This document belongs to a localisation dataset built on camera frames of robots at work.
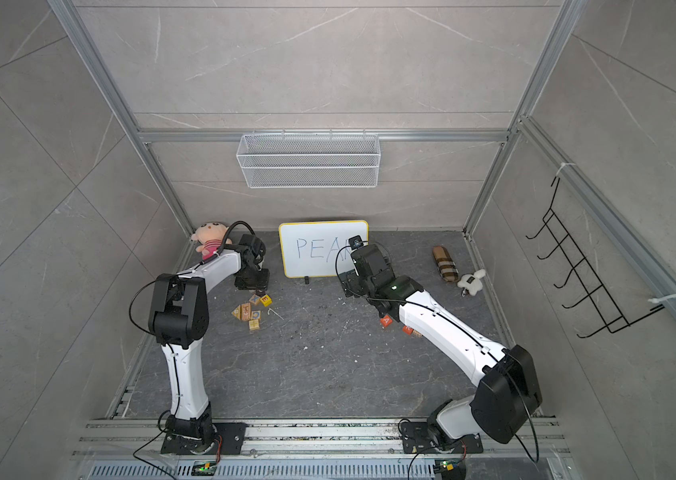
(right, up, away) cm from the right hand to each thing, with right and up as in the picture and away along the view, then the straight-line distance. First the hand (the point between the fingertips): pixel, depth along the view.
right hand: (365, 269), depth 82 cm
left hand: (-34, -5, +20) cm, 40 cm away
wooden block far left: (-41, -15, +14) cm, 46 cm away
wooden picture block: (-38, -14, +14) cm, 43 cm away
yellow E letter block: (-32, -11, +16) cm, 38 cm away
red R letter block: (+14, -20, +11) cm, 26 cm away
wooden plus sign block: (-35, -18, +11) cm, 40 cm away
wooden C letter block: (-35, -15, +13) cm, 40 cm away
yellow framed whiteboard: (-18, +6, +17) cm, 25 cm away
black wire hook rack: (+48, -9, -23) cm, 54 cm away
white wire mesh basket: (-19, +36, +19) cm, 45 cm away
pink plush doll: (-57, +11, +29) cm, 65 cm away
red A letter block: (+8, -18, +13) cm, 23 cm away
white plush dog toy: (+38, -5, +19) cm, 43 cm away
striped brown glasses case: (+31, +1, +25) cm, 40 cm away
